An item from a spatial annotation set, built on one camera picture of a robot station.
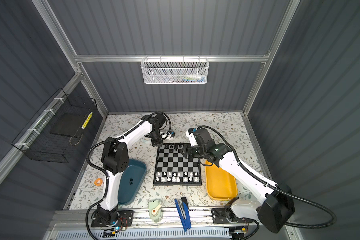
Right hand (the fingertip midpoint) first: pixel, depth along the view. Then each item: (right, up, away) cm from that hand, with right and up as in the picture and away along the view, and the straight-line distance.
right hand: (184, 152), depth 77 cm
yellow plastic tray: (+21, -20, +8) cm, 30 cm away
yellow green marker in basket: (-52, +17, +2) cm, 55 cm away
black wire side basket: (-63, +10, -5) cm, 64 cm away
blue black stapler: (-1, -29, -1) cm, 29 cm away
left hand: (-17, +3, +19) cm, 26 cm away
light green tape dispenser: (-13, -26, -8) cm, 30 cm away
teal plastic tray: (-28, -12, +10) cm, 32 cm away
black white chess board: (-7, -11, +12) cm, 18 cm away
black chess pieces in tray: (-31, -17, +8) cm, 36 cm away
